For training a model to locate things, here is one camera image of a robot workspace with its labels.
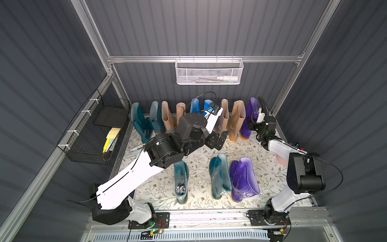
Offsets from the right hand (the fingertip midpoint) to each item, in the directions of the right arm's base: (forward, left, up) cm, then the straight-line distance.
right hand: (254, 117), depth 92 cm
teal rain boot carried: (-6, +68, -1) cm, 68 cm away
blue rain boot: (+6, +29, +7) cm, 30 cm away
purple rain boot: (-7, +6, +9) cm, 13 cm away
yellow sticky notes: (-20, +79, +8) cm, 81 cm away
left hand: (-29, +27, +25) cm, 47 cm away
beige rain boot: (-6, +21, 0) cm, 22 cm away
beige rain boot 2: (0, +11, +2) cm, 11 cm away
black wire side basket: (-22, +86, +10) cm, 89 cm away
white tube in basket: (+20, +16, +15) cm, 30 cm away
